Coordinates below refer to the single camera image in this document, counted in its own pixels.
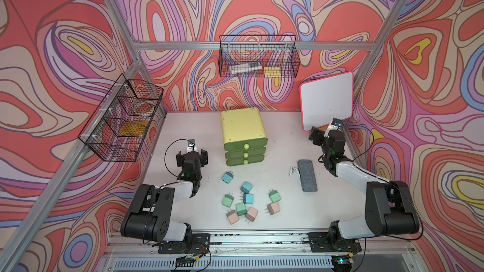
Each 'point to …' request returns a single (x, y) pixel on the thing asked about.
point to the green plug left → (227, 199)
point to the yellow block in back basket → (272, 72)
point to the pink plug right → (273, 208)
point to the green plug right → (274, 196)
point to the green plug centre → (241, 209)
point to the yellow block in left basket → (133, 128)
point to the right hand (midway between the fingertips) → (320, 132)
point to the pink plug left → (232, 217)
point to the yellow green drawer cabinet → (244, 136)
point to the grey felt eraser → (307, 175)
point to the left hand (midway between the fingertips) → (193, 150)
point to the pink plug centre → (251, 215)
